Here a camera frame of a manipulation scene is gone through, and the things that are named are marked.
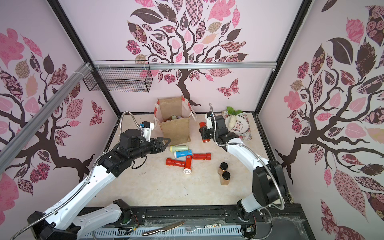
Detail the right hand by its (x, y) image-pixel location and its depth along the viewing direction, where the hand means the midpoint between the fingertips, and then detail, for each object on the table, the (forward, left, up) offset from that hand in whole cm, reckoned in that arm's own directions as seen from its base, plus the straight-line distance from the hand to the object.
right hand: (202, 127), depth 85 cm
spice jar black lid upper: (-20, -11, -11) cm, 25 cm away
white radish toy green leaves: (+33, -24, -15) cm, 44 cm away
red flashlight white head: (-18, +9, -17) cm, 27 cm away
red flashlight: (+1, -1, +1) cm, 2 cm away
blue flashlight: (-8, +15, -16) cm, 24 cm away
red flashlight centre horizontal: (-14, +16, -17) cm, 27 cm away
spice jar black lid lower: (-25, -12, -11) cm, 30 cm away
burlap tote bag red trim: (+21, +20, -11) cm, 32 cm away
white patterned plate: (+29, -26, -18) cm, 43 cm away
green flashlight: (+21, +20, -13) cm, 32 cm away
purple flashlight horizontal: (+22, +16, -14) cm, 30 cm away
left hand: (-15, +18, +6) cm, 24 cm away
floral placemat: (+29, -20, -18) cm, 40 cm away
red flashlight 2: (-10, -3, -17) cm, 20 cm away
